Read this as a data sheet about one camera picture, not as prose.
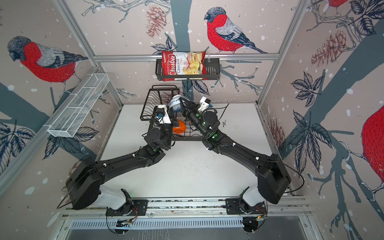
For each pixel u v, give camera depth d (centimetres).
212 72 95
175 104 66
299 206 74
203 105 66
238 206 69
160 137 54
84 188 42
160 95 101
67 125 70
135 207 73
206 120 53
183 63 87
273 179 42
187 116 62
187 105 67
